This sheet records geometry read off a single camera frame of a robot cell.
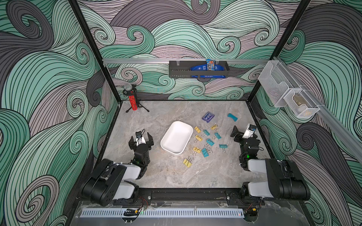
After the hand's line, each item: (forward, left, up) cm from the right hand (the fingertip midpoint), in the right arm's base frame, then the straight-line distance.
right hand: (244, 128), depth 87 cm
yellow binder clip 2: (0, +28, -11) cm, 30 cm away
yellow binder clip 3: (-8, +30, -11) cm, 33 cm away
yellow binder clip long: (+7, +28, -11) cm, 31 cm away
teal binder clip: (+5, +22, -12) cm, 25 cm away
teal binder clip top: (+2, +14, -12) cm, 18 cm away
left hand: (-3, +66, 0) cm, 66 cm away
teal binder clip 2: (-4, +21, -10) cm, 23 cm away
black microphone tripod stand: (+25, +74, +9) cm, 79 cm away
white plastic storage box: (-1, +44, -11) cm, 45 cm away
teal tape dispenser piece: (+20, -1, -13) cm, 24 cm away
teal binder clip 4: (-11, +25, -10) cm, 29 cm away
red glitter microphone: (+23, +75, +3) cm, 79 cm away
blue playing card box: (+18, +19, -10) cm, 28 cm away
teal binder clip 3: (-6, +12, -12) cm, 18 cm away
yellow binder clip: (+10, +15, -12) cm, 22 cm away
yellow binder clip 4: (-18, +37, -10) cm, 42 cm away
